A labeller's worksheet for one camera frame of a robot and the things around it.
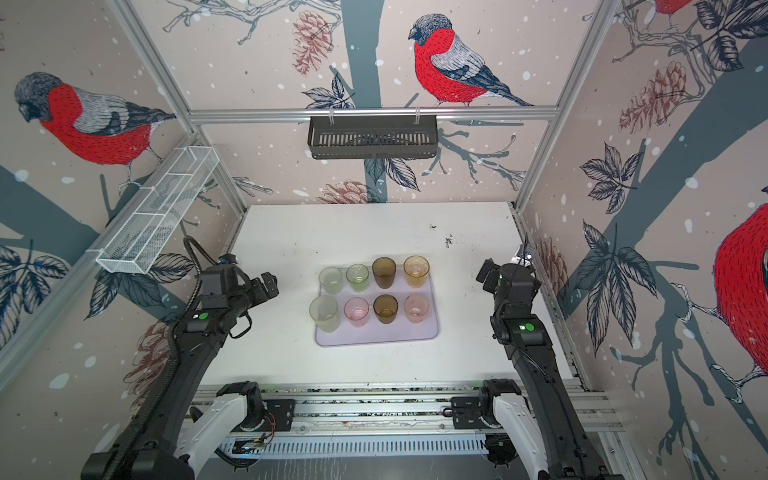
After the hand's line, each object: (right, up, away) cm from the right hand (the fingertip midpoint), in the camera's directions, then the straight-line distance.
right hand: (504, 268), depth 76 cm
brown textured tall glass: (-32, -3, +19) cm, 37 cm away
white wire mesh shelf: (-92, +9, -3) cm, 93 cm away
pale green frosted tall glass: (-50, -14, +11) cm, 53 cm away
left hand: (-66, -4, +3) cm, 66 cm away
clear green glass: (-41, -5, +21) cm, 47 cm away
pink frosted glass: (-22, -14, +14) cm, 30 cm away
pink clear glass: (-41, -14, +14) cm, 45 cm away
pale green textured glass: (-50, -6, +19) cm, 54 cm away
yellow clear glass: (-21, -3, +21) cm, 30 cm away
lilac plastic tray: (-35, -15, +10) cm, 39 cm away
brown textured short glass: (-32, -14, +14) cm, 38 cm away
